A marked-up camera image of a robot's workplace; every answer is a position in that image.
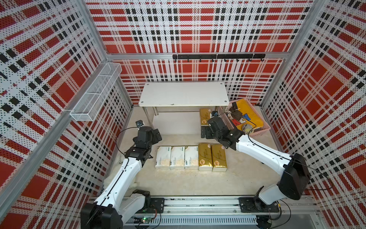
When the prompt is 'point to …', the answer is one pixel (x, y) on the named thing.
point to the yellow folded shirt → (251, 117)
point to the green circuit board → (146, 220)
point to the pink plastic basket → (266, 127)
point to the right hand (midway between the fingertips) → (211, 128)
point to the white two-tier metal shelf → (173, 108)
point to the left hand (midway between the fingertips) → (152, 133)
